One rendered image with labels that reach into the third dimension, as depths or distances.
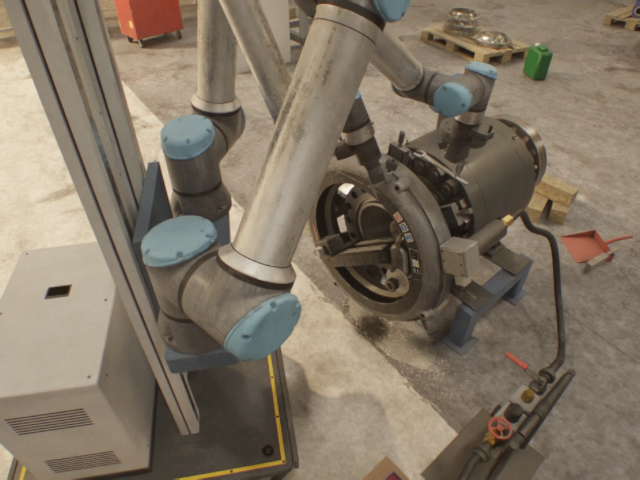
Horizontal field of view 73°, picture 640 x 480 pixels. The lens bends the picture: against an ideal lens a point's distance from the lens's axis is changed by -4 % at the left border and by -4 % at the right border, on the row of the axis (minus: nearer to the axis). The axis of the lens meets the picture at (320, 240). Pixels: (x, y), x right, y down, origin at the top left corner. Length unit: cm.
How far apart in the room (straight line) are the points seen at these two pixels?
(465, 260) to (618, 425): 115
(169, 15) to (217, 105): 544
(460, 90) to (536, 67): 444
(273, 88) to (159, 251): 51
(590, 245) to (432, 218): 180
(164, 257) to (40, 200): 286
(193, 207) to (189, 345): 48
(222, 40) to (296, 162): 65
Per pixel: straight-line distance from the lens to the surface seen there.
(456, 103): 125
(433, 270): 160
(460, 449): 202
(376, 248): 170
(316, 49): 75
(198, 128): 130
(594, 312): 275
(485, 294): 221
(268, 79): 115
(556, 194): 329
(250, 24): 113
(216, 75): 135
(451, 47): 627
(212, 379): 177
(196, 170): 129
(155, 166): 127
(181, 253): 86
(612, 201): 373
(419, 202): 154
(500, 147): 211
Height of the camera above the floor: 178
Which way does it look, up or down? 40 degrees down
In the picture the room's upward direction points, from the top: straight up
